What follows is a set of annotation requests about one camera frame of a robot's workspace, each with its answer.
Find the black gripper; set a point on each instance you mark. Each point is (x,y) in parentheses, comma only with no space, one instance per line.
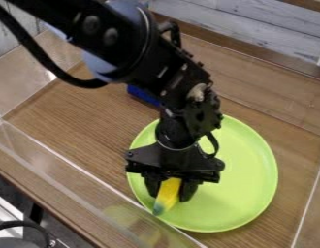
(186,163)

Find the yellow toy banana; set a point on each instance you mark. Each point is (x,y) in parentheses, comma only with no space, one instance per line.
(168,196)

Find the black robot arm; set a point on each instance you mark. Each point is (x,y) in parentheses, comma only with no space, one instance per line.
(130,48)

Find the green round plate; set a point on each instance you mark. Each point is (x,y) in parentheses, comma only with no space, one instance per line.
(229,204)

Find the blue plastic block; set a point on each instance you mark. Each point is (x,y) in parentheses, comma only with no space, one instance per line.
(142,95)

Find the clear acrylic front wall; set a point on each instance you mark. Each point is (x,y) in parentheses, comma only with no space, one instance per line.
(95,210)

